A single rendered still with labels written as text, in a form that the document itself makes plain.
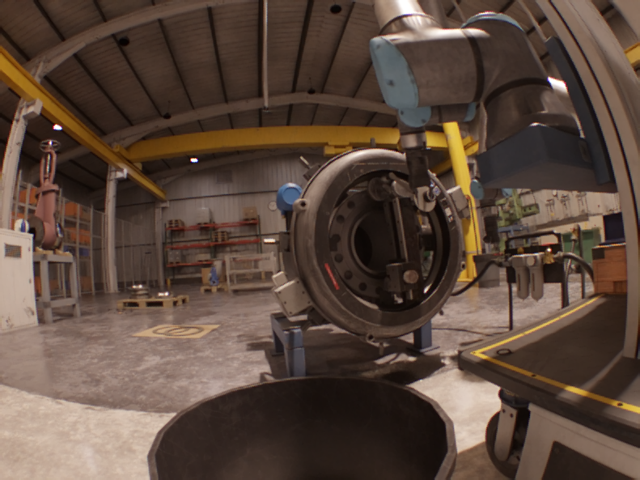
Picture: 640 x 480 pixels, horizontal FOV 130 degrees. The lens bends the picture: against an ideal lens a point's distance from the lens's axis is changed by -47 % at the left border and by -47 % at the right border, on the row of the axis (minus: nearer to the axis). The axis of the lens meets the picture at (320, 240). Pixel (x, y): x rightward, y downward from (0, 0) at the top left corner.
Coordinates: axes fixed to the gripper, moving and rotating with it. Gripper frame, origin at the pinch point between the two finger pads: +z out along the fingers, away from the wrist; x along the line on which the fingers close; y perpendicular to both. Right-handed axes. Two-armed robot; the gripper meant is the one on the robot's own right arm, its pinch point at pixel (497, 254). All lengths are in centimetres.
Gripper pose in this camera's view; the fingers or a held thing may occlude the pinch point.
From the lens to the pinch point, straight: 159.4
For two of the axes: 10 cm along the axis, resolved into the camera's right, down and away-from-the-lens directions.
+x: 2.9, -1.1, -9.5
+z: 1.0, 9.9, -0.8
